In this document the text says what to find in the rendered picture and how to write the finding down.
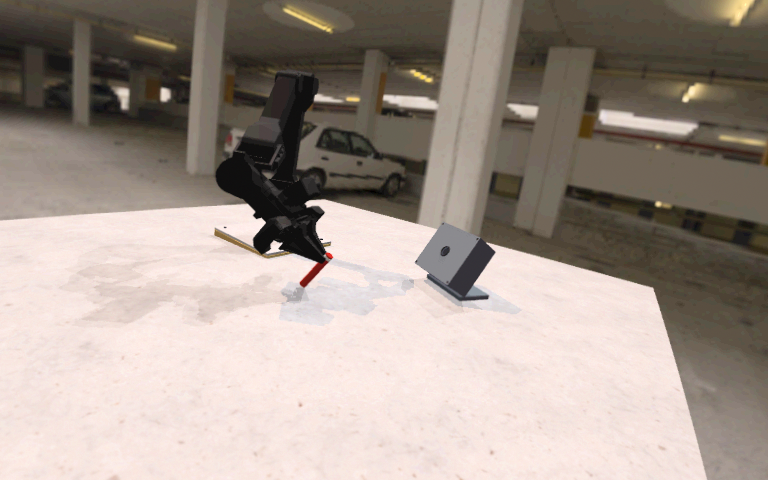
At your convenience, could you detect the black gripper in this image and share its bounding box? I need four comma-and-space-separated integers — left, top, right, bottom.
252, 187, 327, 264

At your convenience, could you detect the red peg with white band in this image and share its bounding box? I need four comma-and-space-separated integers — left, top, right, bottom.
300, 252, 333, 288

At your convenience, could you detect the grey sloped panel with hole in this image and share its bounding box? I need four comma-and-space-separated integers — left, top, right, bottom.
414, 222, 496, 301

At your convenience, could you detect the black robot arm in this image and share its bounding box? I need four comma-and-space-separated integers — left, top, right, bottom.
216, 69, 320, 215

